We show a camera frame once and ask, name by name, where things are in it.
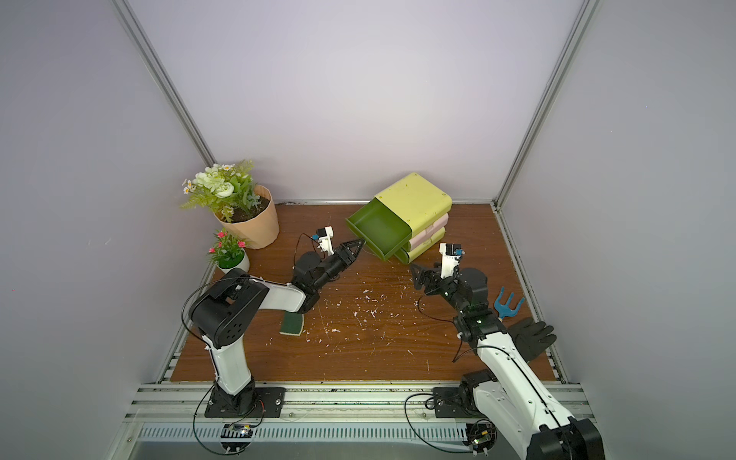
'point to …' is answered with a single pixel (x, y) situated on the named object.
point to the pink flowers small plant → (228, 252)
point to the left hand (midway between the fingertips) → (368, 244)
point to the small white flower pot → (240, 260)
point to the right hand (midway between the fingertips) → (425, 257)
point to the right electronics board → (481, 436)
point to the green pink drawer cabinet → (425, 206)
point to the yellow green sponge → (292, 324)
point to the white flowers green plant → (229, 189)
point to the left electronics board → (236, 438)
